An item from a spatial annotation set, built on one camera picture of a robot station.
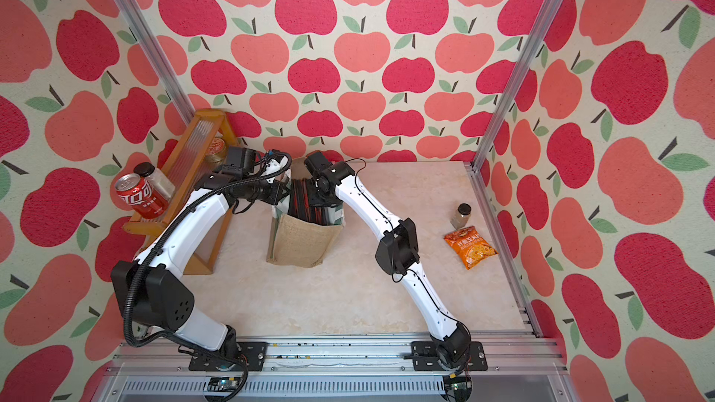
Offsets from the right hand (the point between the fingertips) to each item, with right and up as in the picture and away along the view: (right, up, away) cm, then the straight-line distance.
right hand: (317, 206), depth 93 cm
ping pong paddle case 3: (-4, +2, -4) cm, 6 cm away
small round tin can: (-39, +20, +9) cm, 44 cm away
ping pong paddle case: (+7, -2, -9) cm, 11 cm away
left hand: (-7, +5, -10) cm, 13 cm away
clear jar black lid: (-37, +6, -21) cm, 43 cm away
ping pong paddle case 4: (-6, 0, -7) cm, 9 cm away
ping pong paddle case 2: (+1, +1, -9) cm, 9 cm away
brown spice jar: (+50, -4, +2) cm, 50 cm away
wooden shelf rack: (-38, +14, -9) cm, 41 cm away
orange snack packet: (+51, -13, -2) cm, 53 cm away
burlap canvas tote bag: (-2, -10, -13) cm, 16 cm away
